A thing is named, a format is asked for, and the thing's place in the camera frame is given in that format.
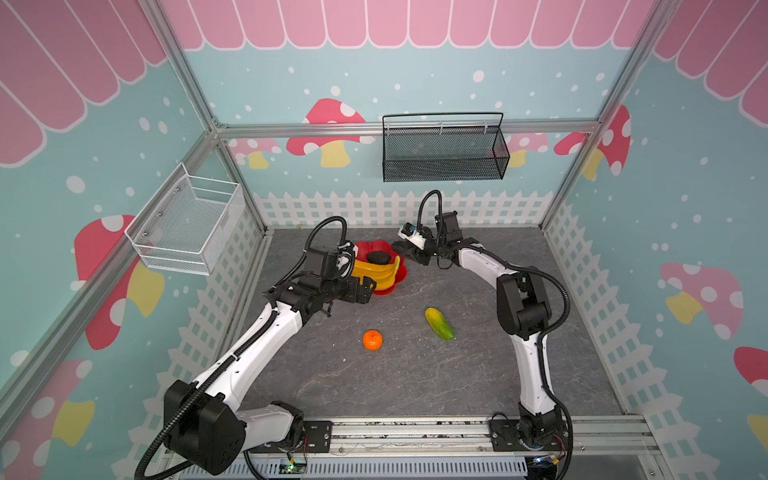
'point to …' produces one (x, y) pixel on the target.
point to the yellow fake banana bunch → (384, 275)
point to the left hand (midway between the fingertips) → (359, 286)
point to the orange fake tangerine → (372, 340)
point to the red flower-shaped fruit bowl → (364, 249)
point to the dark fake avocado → (379, 258)
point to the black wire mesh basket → (444, 147)
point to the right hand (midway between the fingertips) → (405, 244)
